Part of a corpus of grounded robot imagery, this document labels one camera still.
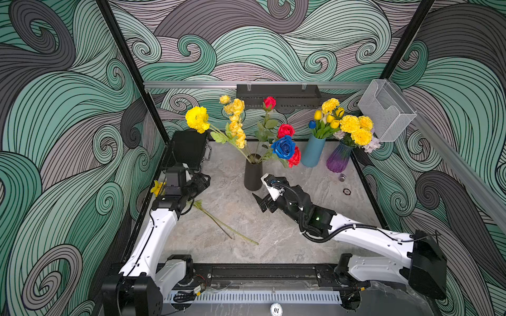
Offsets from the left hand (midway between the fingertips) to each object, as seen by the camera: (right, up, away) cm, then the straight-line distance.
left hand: (208, 176), depth 80 cm
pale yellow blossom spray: (+11, +18, -5) cm, 22 cm away
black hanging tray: (+36, +38, +15) cm, 55 cm away
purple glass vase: (+63, +8, +19) cm, 67 cm away
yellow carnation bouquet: (+60, +19, -4) cm, 64 cm away
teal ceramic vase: (+50, +11, +20) cm, 55 cm away
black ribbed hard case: (-18, +14, +31) cm, 39 cm away
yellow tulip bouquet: (+52, +24, +5) cm, 57 cm away
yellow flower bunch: (-7, -14, +11) cm, 19 cm away
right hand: (+22, -3, -6) cm, 23 cm away
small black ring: (+66, -8, +18) cm, 69 cm away
